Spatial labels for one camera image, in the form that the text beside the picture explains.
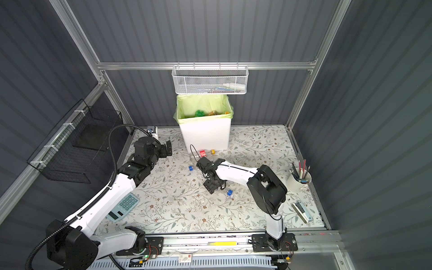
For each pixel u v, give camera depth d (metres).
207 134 0.94
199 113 1.04
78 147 0.74
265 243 0.74
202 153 0.99
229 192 0.87
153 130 0.67
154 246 0.73
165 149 0.72
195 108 1.02
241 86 0.89
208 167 0.72
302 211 0.81
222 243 0.74
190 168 0.96
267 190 0.50
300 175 0.85
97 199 0.45
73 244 0.38
